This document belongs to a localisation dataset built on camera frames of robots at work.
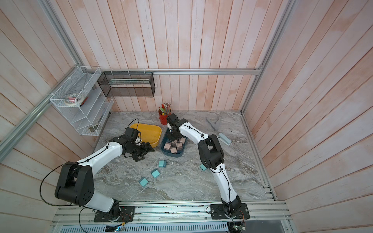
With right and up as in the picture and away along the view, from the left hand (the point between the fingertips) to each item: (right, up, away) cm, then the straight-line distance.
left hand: (150, 154), depth 87 cm
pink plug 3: (+14, +6, +11) cm, 18 cm away
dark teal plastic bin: (+10, 0, +7) cm, 12 cm away
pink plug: (+10, +4, +11) cm, 15 cm away
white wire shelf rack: (-32, +22, -9) cm, 40 cm away
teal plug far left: (-2, -15, -5) cm, 16 cm away
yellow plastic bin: (-4, +12, +20) cm, 23 cm away
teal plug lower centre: (+3, -11, -2) cm, 12 cm away
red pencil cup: (+6, +26, +16) cm, 31 cm away
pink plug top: (+20, +8, +10) cm, 24 cm away
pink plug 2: (+14, +1, +8) cm, 16 cm away
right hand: (+12, +10, +14) cm, 21 cm away
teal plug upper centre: (+7, -6, +1) cm, 9 cm away
